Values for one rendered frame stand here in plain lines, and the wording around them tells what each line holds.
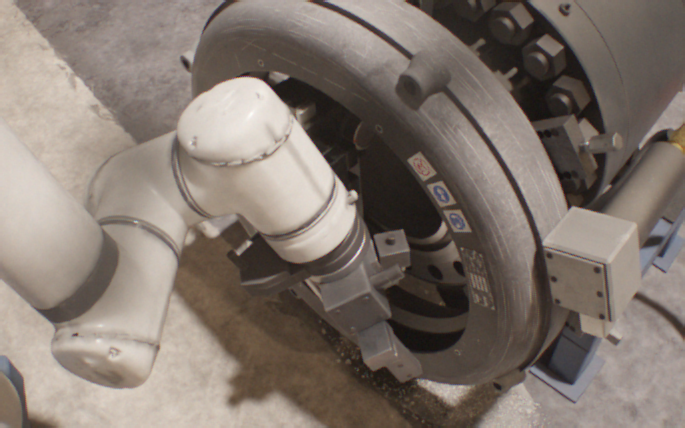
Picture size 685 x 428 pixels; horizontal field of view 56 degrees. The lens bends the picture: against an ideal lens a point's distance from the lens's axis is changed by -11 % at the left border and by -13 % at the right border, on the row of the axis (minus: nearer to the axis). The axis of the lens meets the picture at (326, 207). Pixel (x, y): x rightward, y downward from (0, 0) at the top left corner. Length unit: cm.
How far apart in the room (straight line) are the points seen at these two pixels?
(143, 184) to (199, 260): 127
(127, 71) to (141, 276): 202
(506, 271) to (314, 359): 86
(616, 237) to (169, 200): 51
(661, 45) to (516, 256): 63
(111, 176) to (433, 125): 37
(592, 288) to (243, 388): 100
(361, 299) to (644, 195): 44
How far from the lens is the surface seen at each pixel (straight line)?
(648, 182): 97
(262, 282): 68
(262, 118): 56
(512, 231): 86
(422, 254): 125
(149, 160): 63
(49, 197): 51
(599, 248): 85
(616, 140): 85
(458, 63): 85
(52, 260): 51
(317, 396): 163
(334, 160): 94
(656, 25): 135
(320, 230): 63
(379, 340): 69
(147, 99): 240
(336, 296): 67
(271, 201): 60
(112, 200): 63
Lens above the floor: 146
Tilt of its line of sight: 49 degrees down
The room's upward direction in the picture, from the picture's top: 6 degrees counter-clockwise
